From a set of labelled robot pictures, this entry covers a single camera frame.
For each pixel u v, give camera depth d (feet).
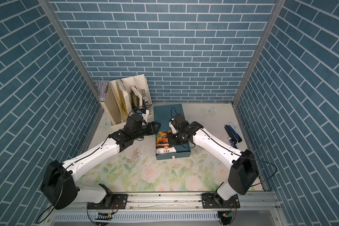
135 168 2.84
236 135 3.25
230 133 3.25
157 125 2.54
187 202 2.47
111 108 3.09
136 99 3.27
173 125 2.13
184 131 1.85
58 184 1.32
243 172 1.39
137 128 2.01
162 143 2.62
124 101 3.08
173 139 2.31
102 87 2.92
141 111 2.33
